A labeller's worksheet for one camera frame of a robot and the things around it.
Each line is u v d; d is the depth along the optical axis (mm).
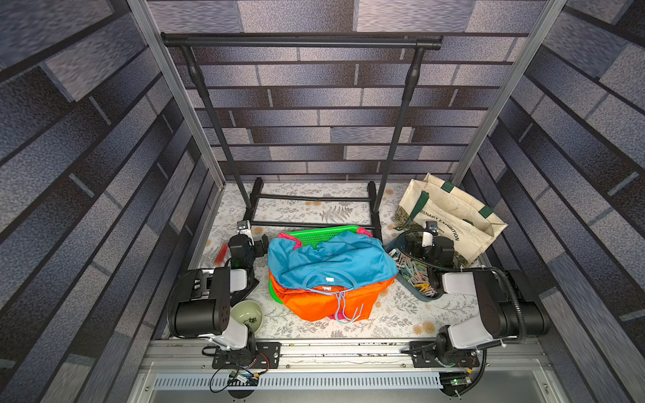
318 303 753
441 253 709
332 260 849
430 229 807
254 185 1172
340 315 693
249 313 794
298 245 923
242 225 813
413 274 880
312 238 923
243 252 725
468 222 777
